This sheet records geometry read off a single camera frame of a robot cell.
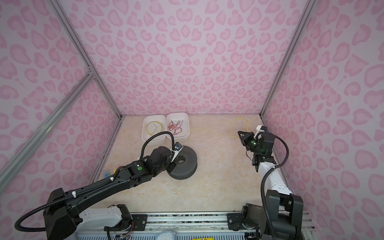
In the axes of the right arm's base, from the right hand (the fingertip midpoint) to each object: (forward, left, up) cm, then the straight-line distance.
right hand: (238, 130), depth 80 cm
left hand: (-12, +33, -4) cm, 35 cm away
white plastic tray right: (+27, +40, -19) cm, 52 cm away
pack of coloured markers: (-16, +76, -22) cm, 81 cm away
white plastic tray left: (+25, +60, -18) cm, 68 cm away
